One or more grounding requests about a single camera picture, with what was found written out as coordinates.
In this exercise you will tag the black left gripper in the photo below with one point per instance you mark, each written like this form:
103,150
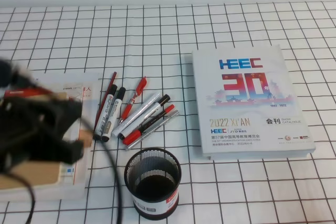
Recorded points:
34,131

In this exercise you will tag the red and black marker pen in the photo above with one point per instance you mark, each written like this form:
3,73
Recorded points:
139,131

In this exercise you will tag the silver grey pen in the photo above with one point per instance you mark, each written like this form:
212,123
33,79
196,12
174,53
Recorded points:
160,123

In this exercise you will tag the black mesh pen holder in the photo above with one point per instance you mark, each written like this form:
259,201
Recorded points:
152,176

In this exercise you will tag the red gel pen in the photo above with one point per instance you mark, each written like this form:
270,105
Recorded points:
136,94

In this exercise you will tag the black cap whiteboard marker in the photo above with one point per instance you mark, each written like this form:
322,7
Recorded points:
104,114

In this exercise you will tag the tan kraft notebook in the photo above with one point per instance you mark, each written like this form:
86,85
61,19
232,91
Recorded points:
35,172

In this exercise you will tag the white marker dark cap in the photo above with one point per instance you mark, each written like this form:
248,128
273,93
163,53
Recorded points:
143,117

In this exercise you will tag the grey cap whiteboard marker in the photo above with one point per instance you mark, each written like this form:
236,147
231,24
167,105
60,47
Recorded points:
113,115

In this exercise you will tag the white transparent cap marker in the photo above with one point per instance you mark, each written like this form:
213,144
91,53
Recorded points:
135,115

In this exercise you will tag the white HEEC catalogue book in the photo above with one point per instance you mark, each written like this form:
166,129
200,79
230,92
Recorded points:
247,106

